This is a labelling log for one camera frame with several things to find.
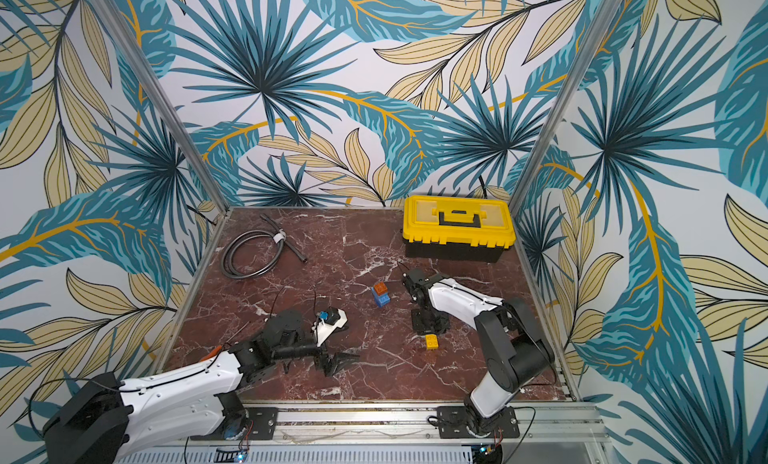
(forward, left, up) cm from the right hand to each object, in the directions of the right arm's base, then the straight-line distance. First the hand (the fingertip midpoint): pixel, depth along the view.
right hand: (429, 330), depth 89 cm
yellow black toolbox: (+26, -10, +16) cm, 32 cm away
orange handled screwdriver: (-4, +61, 0) cm, 61 cm away
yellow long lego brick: (-4, 0, +1) cm, 4 cm away
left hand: (-7, +22, +10) cm, 25 cm away
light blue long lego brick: (+8, +14, +5) cm, 17 cm away
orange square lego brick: (+10, +14, +9) cm, 19 cm away
